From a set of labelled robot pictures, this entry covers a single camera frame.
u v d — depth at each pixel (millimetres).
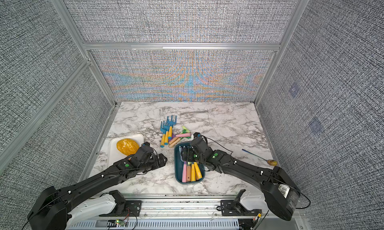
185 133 975
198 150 627
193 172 815
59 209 395
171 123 1064
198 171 817
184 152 732
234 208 647
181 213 732
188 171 808
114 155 924
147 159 655
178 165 872
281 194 413
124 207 677
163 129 1031
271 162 875
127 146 899
